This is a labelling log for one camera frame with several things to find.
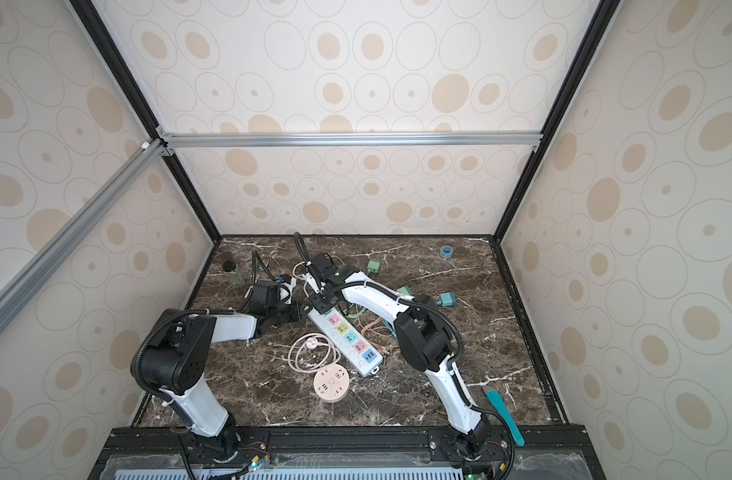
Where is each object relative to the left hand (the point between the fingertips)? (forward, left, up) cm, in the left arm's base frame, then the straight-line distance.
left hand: (316, 301), depth 96 cm
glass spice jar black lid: (+9, +28, +2) cm, 30 cm away
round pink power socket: (-25, -7, -2) cm, 26 cm away
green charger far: (+17, -18, -4) cm, 25 cm away
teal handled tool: (-33, -53, -3) cm, 63 cm away
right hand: (-1, -2, +2) cm, 3 cm away
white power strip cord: (+1, +3, +12) cm, 13 cm away
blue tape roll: (+26, -46, -5) cm, 53 cm away
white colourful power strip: (-18, -15, -1) cm, 23 cm away
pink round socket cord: (-15, 0, -5) cm, 16 cm away
